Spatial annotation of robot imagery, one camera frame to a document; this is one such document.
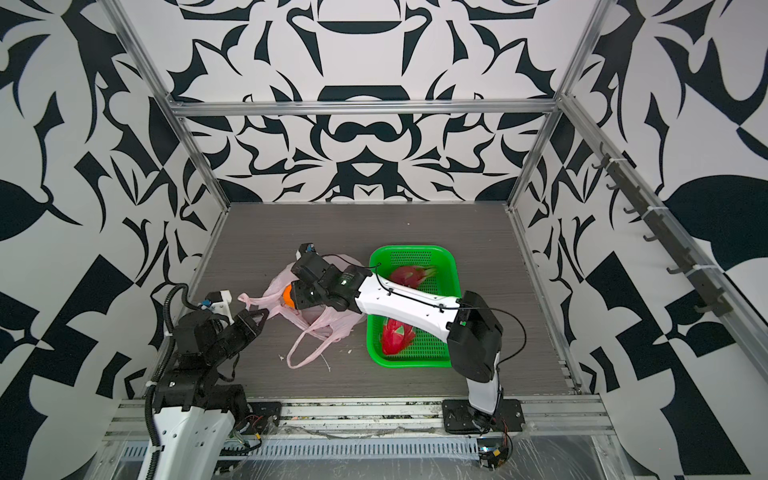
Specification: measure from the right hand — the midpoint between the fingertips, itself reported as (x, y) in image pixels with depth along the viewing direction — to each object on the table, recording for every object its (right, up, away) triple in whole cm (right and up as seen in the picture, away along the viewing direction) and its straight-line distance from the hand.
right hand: (296, 291), depth 76 cm
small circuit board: (+48, -37, -5) cm, 60 cm away
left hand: (-7, -4, 0) cm, 8 cm away
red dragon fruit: (+30, +2, +15) cm, 34 cm away
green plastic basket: (+34, -18, +9) cm, 40 cm away
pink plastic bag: (+6, -8, +2) cm, 10 cm away
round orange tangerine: (-2, -1, 0) cm, 3 cm away
